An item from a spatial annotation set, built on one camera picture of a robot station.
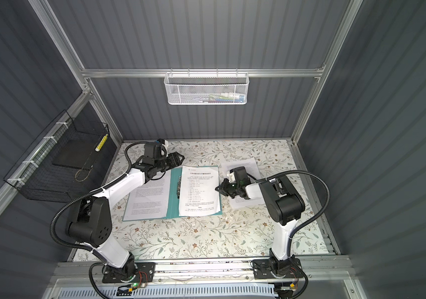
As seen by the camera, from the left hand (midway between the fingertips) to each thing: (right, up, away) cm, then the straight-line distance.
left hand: (180, 158), depth 91 cm
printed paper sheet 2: (+8, -19, +4) cm, 21 cm away
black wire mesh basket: (-45, -3, -18) cm, 48 cm away
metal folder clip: (-2, -16, +7) cm, 17 cm away
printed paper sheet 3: (+39, -7, +14) cm, 42 cm away
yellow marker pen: (-33, +7, -9) cm, 35 cm away
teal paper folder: (-5, -16, +8) cm, 19 cm away
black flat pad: (-40, +2, -12) cm, 42 cm away
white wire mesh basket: (+11, +47, +33) cm, 58 cm away
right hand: (+18, -17, +6) cm, 26 cm away
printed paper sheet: (-16, -22, +3) cm, 27 cm away
